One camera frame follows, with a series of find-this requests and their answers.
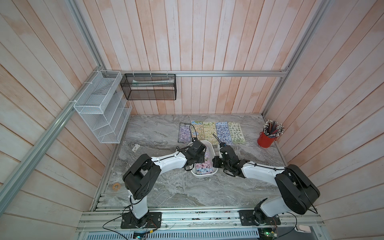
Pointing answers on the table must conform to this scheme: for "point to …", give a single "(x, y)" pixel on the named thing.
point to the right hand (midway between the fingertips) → (212, 159)
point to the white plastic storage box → (211, 154)
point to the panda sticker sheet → (197, 129)
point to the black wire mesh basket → (149, 86)
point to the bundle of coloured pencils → (272, 128)
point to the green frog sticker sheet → (236, 132)
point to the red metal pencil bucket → (264, 141)
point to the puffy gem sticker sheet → (184, 134)
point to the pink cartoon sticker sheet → (205, 167)
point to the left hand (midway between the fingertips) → (199, 158)
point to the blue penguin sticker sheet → (223, 133)
